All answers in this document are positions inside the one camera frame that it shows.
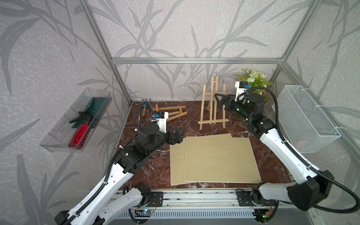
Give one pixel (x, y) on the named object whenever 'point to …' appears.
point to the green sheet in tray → (97, 107)
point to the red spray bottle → (81, 133)
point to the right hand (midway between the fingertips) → (220, 94)
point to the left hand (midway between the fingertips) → (180, 129)
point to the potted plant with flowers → (258, 82)
